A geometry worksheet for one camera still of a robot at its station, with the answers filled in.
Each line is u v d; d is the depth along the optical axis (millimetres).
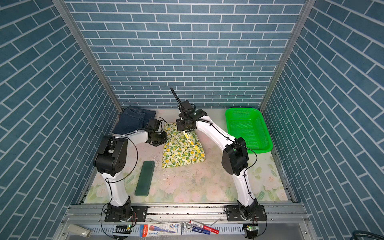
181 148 966
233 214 733
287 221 1092
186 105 705
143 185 811
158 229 688
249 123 1113
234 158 528
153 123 838
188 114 680
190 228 691
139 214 730
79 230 666
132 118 1077
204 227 696
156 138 862
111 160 518
